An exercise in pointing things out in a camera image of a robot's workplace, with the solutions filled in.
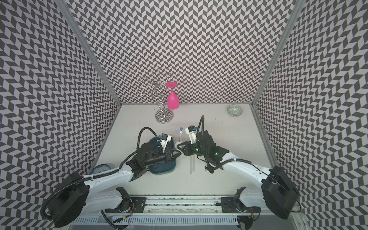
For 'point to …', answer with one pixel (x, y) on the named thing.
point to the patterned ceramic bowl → (234, 110)
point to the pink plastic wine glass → (173, 99)
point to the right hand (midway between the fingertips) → (179, 148)
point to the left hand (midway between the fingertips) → (182, 154)
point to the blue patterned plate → (100, 168)
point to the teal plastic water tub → (165, 166)
